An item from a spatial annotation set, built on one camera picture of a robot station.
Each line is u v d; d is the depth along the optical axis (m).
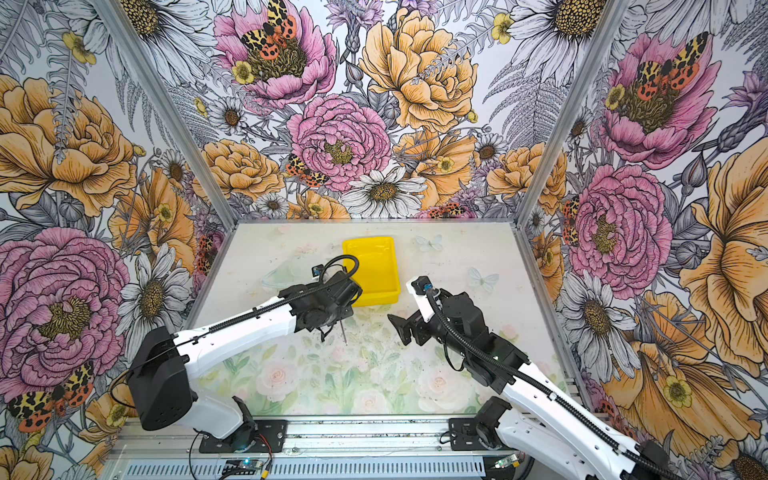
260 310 0.52
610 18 0.73
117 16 0.72
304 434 0.76
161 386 0.41
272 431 0.75
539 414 0.47
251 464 0.71
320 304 0.60
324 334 0.69
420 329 0.63
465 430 0.75
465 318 0.51
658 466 0.40
